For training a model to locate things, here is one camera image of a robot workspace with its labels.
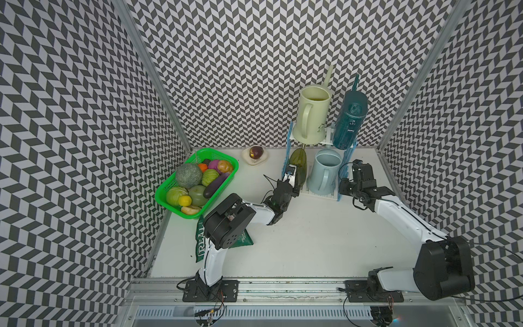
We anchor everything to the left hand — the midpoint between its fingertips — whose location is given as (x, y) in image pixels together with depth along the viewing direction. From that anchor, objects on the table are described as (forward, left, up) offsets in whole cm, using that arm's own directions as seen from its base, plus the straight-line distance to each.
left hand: (294, 174), depth 92 cm
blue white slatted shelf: (+5, -13, +15) cm, 20 cm away
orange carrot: (+9, +45, -5) cm, 47 cm away
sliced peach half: (-16, +45, -4) cm, 48 cm away
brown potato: (+7, +34, -3) cm, 34 cm away
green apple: (-8, +45, -4) cm, 46 cm away
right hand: (-7, -21, 0) cm, 22 cm away
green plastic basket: (+14, +50, -3) cm, 52 cm away
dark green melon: (-1, +48, +1) cm, 48 cm away
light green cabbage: (+2, +41, -4) cm, 41 cm away
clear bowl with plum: (+20, +20, -8) cm, 29 cm away
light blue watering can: (-8, -10, +8) cm, 16 cm away
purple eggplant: (-6, +38, -3) cm, 38 cm away
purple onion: (+9, +40, -4) cm, 41 cm away
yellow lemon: (-12, +48, -2) cm, 50 cm away
